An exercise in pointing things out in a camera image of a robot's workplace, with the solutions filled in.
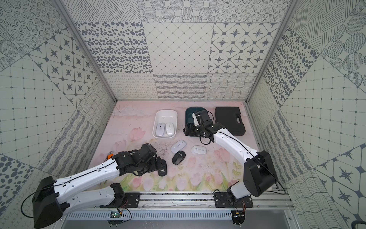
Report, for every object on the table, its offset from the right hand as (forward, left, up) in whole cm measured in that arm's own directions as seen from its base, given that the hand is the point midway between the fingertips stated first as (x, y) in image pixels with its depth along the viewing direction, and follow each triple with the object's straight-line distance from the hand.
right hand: (190, 132), depth 84 cm
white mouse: (+10, +22, -12) cm, 27 cm away
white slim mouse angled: (-3, +8, -13) cm, 16 cm away
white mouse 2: (+10, +14, -12) cm, 21 cm away
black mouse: (-10, +7, -13) cm, 18 cm away
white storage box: (+22, +20, -12) cm, 32 cm away
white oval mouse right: (-5, -6, -13) cm, 15 cm away
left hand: (-20, +16, -6) cm, 26 cm away
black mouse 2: (-19, +16, -13) cm, 28 cm away
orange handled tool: (-9, +52, -14) cm, 54 cm away
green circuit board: (-40, +38, -16) cm, 58 cm away
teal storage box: (+25, +1, -10) cm, 27 cm away
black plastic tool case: (+19, -30, -10) cm, 37 cm away
